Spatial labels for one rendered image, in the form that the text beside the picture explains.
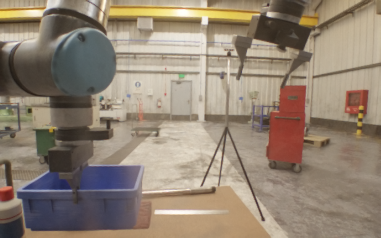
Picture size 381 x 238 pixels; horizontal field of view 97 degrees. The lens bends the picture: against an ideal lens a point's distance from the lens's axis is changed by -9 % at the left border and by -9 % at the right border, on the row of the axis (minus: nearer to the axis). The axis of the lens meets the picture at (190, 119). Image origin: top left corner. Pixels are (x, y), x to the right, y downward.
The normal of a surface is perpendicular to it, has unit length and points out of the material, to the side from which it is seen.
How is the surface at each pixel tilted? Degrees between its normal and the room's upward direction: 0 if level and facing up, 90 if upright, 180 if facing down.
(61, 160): 90
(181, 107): 90
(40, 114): 90
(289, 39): 135
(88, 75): 96
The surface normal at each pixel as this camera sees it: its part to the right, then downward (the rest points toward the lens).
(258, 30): 0.07, 0.48
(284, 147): -0.47, 0.07
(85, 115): 0.91, 0.05
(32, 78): -0.26, 0.55
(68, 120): 0.37, 0.09
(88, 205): 0.15, 0.09
